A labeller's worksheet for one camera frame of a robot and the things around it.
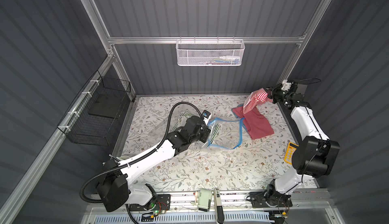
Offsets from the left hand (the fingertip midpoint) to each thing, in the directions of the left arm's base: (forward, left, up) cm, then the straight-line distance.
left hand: (209, 128), depth 76 cm
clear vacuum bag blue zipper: (+10, -11, -21) cm, 26 cm away
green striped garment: (+24, +16, -19) cm, 34 cm away
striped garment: (+16, -28, +7) cm, 33 cm away
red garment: (+17, -34, -19) cm, 42 cm away
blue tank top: (+19, -25, -18) cm, 36 cm away
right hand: (+21, -32, +10) cm, 40 cm away
